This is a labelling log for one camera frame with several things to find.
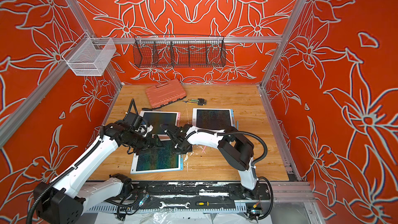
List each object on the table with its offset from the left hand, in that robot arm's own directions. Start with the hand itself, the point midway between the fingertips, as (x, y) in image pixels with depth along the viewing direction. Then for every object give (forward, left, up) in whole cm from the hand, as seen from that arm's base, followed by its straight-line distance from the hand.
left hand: (158, 146), depth 74 cm
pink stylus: (+6, -23, -14) cm, 27 cm away
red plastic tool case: (+42, +6, -7) cm, 43 cm away
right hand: (+3, -7, -11) cm, 13 cm away
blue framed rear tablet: (+28, -28, -14) cm, 42 cm away
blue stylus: (+24, -44, -13) cm, 51 cm away
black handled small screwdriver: (+31, +16, -12) cm, 37 cm away
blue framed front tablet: (0, 0, -13) cm, 13 cm away
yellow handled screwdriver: (-20, -24, -13) cm, 34 cm away
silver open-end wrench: (-22, -5, -14) cm, 26 cm away
